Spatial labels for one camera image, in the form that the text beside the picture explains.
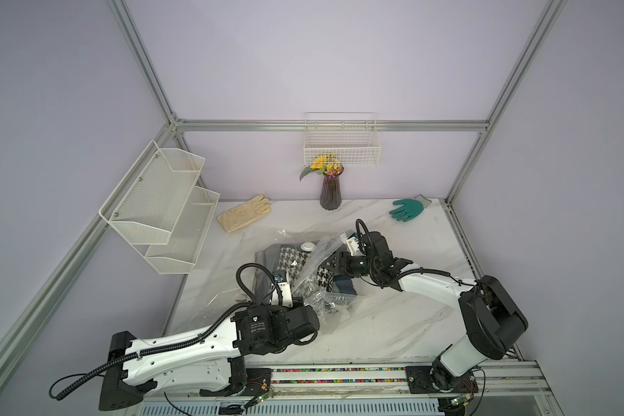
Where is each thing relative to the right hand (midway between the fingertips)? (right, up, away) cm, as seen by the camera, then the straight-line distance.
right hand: (328, 267), depth 84 cm
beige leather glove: (-38, +18, +30) cm, 52 cm away
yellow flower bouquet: (0, +38, +16) cm, 41 cm away
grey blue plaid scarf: (+5, -5, -2) cm, 8 cm away
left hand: (-11, -8, -12) cm, 18 cm away
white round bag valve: (-7, +7, +3) cm, 10 cm away
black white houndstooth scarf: (-9, 0, -2) cm, 9 cm away
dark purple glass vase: (+2, +28, +26) cm, 38 cm away
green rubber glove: (+40, +22, +34) cm, 57 cm away
